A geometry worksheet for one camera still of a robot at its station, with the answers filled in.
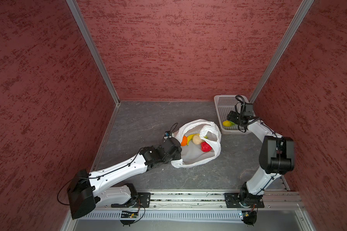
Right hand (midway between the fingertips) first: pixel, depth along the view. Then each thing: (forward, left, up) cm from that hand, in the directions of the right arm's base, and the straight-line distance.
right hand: (231, 118), depth 97 cm
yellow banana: (-9, +29, -8) cm, 32 cm away
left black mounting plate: (-46, +58, -9) cm, 75 cm away
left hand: (-27, +37, +4) cm, 46 cm away
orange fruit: (-15, +34, -4) cm, 37 cm away
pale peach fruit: (-14, +25, -4) cm, 29 cm away
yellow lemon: (0, +2, -6) cm, 6 cm away
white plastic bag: (-21, +28, -9) cm, 36 cm away
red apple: (-19, +20, -4) cm, 29 cm away
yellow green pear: (-21, +22, +11) cm, 32 cm away
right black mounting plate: (-47, +8, -10) cm, 49 cm away
